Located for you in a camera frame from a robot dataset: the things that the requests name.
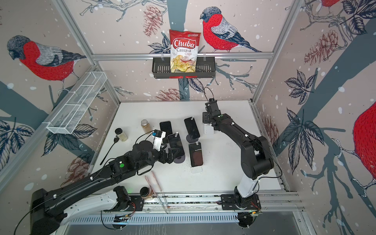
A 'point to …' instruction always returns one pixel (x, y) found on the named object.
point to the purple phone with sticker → (175, 142)
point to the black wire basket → (205, 68)
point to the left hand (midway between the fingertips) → (173, 148)
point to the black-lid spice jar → (122, 135)
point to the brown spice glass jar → (145, 126)
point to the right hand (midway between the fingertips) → (207, 117)
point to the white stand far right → (208, 129)
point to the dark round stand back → (188, 138)
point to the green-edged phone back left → (166, 127)
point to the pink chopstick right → (161, 192)
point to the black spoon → (116, 139)
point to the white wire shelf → (71, 113)
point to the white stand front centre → (197, 169)
